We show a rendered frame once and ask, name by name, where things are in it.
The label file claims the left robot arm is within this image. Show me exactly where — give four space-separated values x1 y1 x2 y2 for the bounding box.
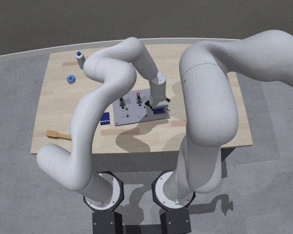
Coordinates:
37 37 168 210

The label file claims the grey bottle with blue cap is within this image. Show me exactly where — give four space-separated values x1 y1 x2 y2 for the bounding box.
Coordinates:
76 52 85 69

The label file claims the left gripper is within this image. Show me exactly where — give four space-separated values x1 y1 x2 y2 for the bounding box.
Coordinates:
145 93 170 111

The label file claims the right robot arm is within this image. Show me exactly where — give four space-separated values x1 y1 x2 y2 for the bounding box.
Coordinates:
155 30 293 209

